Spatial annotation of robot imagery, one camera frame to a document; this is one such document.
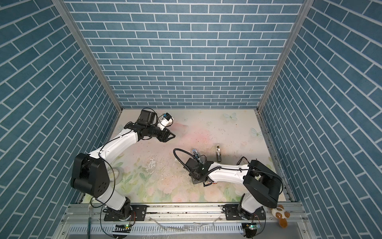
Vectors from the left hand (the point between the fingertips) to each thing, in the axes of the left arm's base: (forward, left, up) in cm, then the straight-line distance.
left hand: (171, 132), depth 86 cm
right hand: (-20, -14, -15) cm, 29 cm away
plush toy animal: (-40, -55, -11) cm, 69 cm away
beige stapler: (-6, -29, -14) cm, 33 cm away
